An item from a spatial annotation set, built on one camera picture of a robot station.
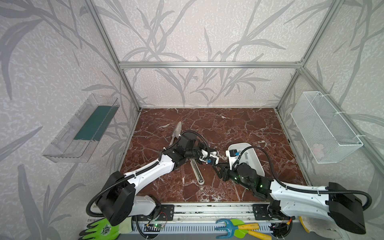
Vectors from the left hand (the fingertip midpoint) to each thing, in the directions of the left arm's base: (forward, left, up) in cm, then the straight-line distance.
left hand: (216, 145), depth 77 cm
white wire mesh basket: (-5, -46, +16) cm, 49 cm away
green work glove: (-35, +53, -17) cm, 66 cm away
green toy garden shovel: (-36, -12, -17) cm, 42 cm away
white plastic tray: (+3, -22, -19) cm, 29 cm away
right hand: (-6, +1, -4) cm, 8 cm away
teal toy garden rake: (-35, -6, -16) cm, 39 cm away
